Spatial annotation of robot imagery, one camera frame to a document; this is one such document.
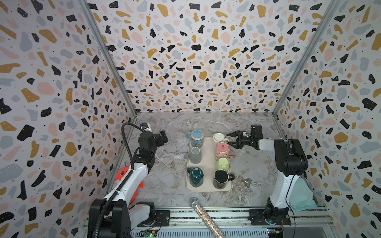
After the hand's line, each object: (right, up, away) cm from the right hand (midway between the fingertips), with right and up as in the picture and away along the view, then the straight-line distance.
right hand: (228, 137), depth 96 cm
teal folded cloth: (+36, -31, -16) cm, 51 cm away
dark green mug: (-20, -19, -18) cm, 33 cm away
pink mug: (-5, -7, -9) cm, 13 cm away
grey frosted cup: (-21, -10, -7) cm, 25 cm away
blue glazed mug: (-21, 0, -4) cm, 21 cm away
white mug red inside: (-6, 0, +1) cm, 6 cm away
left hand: (-42, +4, -12) cm, 44 cm away
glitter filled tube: (-21, -32, -22) cm, 44 cm away
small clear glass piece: (+9, -25, -11) cm, 28 cm away
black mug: (-7, -20, -18) cm, 28 cm away
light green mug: (-6, -14, -12) cm, 19 cm away
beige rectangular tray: (-13, -17, 0) cm, 22 cm away
